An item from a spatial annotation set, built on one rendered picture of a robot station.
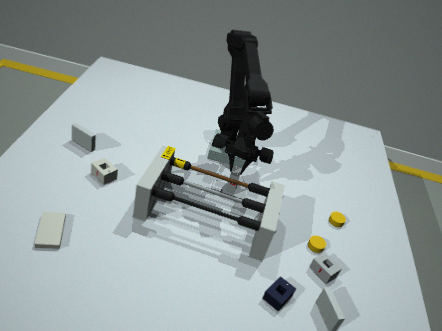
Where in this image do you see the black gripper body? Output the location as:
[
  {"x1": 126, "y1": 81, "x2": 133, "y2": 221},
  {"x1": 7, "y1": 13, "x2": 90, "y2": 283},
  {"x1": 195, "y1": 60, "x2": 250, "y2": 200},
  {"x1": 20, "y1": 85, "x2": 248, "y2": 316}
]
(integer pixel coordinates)
[{"x1": 212, "y1": 124, "x2": 274, "y2": 164}]

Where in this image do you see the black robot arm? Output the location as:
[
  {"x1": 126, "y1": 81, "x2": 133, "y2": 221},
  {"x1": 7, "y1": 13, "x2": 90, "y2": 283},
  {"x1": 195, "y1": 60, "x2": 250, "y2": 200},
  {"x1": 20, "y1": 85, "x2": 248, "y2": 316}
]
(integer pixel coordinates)
[{"x1": 218, "y1": 29, "x2": 274, "y2": 160}]

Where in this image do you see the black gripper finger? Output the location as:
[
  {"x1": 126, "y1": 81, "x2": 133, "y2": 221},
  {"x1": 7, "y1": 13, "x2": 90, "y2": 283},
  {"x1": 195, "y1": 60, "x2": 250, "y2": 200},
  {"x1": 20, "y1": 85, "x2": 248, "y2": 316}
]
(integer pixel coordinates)
[
  {"x1": 240, "y1": 157, "x2": 257, "y2": 175},
  {"x1": 225, "y1": 149, "x2": 235, "y2": 172}
]

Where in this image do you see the yellow short cylinder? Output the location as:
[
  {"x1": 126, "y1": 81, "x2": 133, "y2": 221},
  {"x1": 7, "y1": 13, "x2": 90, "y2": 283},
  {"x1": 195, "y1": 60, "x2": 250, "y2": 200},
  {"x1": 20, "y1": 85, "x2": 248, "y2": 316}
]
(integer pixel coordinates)
[
  {"x1": 308, "y1": 235, "x2": 327, "y2": 253},
  {"x1": 329, "y1": 211, "x2": 346, "y2": 227}
]

